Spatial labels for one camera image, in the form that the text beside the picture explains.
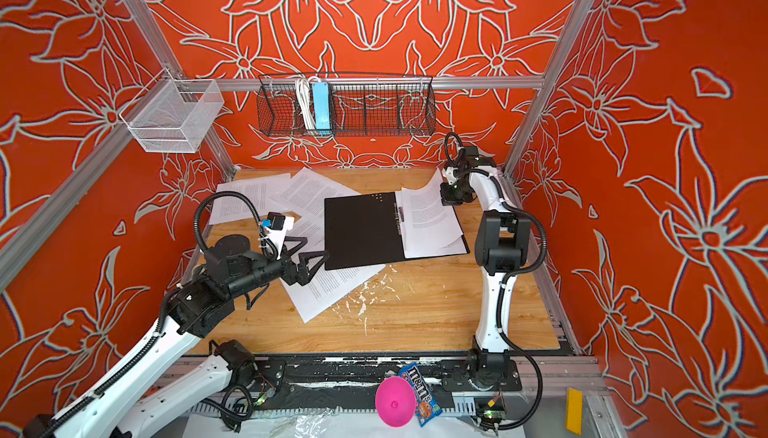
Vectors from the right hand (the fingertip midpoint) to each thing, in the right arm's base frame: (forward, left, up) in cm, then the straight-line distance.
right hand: (442, 197), depth 99 cm
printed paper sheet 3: (-28, +38, -8) cm, 48 cm away
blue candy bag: (-57, +11, -8) cm, 58 cm away
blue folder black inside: (-6, +25, -9) cm, 28 cm away
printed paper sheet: (-15, -4, -8) cm, 17 cm away
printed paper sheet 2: (-6, +4, -7) cm, 10 cm away
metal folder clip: (-2, +14, -8) cm, 17 cm away
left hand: (-29, +35, +18) cm, 49 cm away
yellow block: (-58, -24, -10) cm, 64 cm away
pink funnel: (-56, +18, -3) cm, 59 cm away
